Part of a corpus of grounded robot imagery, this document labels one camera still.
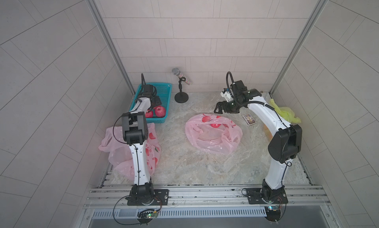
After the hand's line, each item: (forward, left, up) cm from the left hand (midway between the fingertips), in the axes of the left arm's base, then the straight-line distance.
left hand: (156, 99), depth 108 cm
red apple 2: (-15, +2, +3) cm, 16 cm away
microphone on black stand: (+4, -18, -1) cm, 18 cm away
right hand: (-19, -43, +13) cm, 49 cm away
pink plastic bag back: (-26, -40, -3) cm, 48 cm away
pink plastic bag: (-42, +12, +2) cm, 44 cm away
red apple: (-13, -5, +2) cm, 14 cm away
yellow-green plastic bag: (-24, -79, +17) cm, 84 cm away
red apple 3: (-22, -42, 0) cm, 47 cm away
